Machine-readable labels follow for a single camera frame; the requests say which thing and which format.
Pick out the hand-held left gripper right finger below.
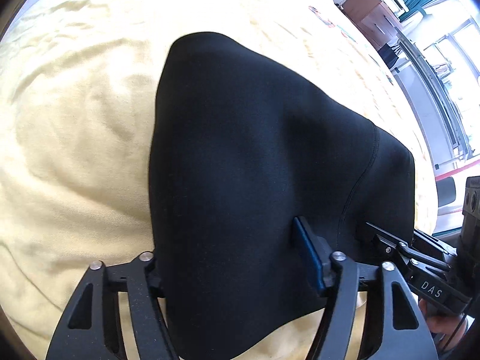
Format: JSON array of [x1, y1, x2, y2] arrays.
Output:
[[292, 215, 439, 360]]

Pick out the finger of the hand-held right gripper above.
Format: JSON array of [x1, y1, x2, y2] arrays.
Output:
[[365, 222, 457, 268], [355, 225, 419, 271]]

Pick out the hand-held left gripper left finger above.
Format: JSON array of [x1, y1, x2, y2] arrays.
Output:
[[45, 251, 179, 360]]

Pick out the black pants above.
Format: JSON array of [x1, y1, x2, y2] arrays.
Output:
[[148, 31, 417, 360]]

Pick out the person's right hand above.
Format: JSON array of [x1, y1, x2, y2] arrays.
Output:
[[418, 296, 467, 349]]

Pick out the yellow printed bedspread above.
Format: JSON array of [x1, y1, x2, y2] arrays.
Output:
[[0, 0, 439, 360]]

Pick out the window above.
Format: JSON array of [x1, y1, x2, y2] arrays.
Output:
[[412, 7, 480, 158]]

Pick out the black bag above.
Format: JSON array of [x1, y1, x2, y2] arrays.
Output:
[[379, 41, 401, 69]]

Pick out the wooden dresser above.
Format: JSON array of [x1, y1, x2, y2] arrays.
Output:
[[343, 0, 404, 49]]

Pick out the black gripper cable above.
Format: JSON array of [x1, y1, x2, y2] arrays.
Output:
[[444, 307, 471, 355]]

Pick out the red metal frame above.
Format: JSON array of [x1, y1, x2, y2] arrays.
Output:
[[433, 157, 480, 182]]

